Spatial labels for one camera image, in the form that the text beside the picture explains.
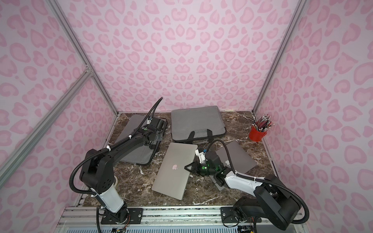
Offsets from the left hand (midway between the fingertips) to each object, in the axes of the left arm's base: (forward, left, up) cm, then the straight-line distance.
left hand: (153, 133), depth 91 cm
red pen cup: (+4, -69, -9) cm, 69 cm away
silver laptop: (-24, -13, -10) cm, 29 cm away
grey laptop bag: (-10, +6, -10) cm, 15 cm away
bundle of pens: (+6, -70, +2) cm, 70 cm away
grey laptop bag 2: (+17, -30, -11) cm, 37 cm away
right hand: (-22, -21, -3) cm, 31 cm away
